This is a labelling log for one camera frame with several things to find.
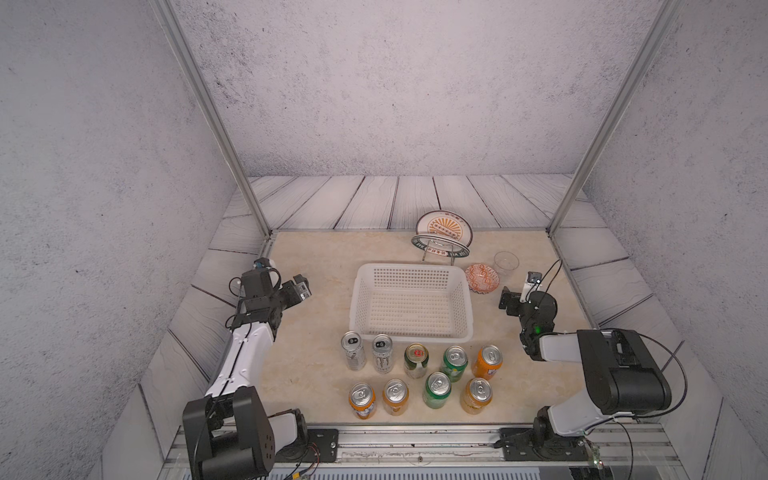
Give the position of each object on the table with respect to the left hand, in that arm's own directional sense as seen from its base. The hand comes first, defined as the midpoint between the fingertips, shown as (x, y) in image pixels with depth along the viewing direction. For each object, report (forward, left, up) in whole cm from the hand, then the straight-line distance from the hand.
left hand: (297, 283), depth 87 cm
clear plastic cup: (+15, -67, -10) cm, 70 cm away
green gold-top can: (-21, -33, -5) cm, 39 cm away
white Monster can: (-19, -25, -2) cm, 31 cm away
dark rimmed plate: (+16, -44, -3) cm, 47 cm away
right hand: (+1, -68, -6) cm, 68 cm away
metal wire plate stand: (+18, -49, -8) cm, 52 cm away
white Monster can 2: (-19, -17, -7) cm, 27 cm away
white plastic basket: (+2, -34, -14) cm, 37 cm away
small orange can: (-30, -27, -5) cm, 41 cm away
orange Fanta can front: (-22, -51, -5) cm, 56 cm away
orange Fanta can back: (-30, -20, -5) cm, 36 cm away
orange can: (-29, -46, -5) cm, 55 cm away
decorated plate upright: (+23, -46, +1) cm, 51 cm away
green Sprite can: (-22, -43, -6) cm, 48 cm away
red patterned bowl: (+11, -59, -14) cm, 61 cm away
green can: (-28, -37, -6) cm, 47 cm away
